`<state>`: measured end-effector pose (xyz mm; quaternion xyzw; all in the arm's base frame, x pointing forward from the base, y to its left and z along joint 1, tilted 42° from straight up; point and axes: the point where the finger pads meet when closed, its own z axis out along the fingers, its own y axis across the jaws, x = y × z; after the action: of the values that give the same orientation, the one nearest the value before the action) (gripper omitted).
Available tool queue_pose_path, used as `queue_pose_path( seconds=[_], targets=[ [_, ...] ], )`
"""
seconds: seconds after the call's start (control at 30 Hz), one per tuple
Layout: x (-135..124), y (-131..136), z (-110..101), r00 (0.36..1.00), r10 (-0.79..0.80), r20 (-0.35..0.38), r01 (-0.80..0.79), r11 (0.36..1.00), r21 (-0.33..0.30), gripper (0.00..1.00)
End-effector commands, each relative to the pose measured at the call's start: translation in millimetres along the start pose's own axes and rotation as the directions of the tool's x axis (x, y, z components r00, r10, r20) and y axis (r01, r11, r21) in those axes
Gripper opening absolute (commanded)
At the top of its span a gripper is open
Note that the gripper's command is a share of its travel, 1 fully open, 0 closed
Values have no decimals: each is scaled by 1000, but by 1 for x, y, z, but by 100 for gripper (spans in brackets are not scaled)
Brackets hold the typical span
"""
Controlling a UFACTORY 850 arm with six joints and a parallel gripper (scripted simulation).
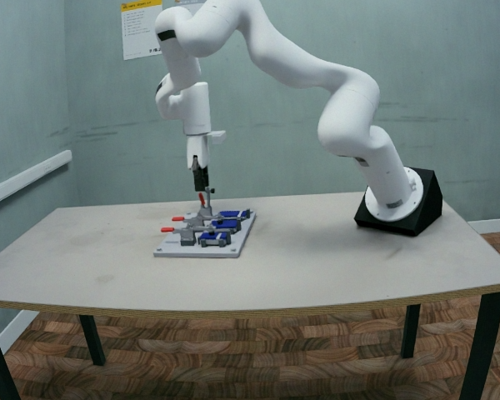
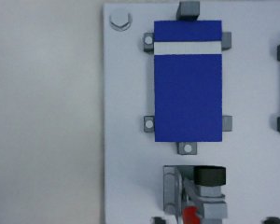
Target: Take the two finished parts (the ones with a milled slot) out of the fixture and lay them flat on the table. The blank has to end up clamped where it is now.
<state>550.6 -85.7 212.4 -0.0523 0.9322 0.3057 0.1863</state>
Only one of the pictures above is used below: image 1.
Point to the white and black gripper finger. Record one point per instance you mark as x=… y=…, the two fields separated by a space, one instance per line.
x=205 y=175
x=199 y=183

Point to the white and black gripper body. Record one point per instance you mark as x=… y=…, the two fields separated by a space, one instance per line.
x=197 y=145

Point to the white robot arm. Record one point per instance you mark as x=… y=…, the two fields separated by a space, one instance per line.
x=344 y=129

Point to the blue plate with white stripe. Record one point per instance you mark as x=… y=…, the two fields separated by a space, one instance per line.
x=234 y=214

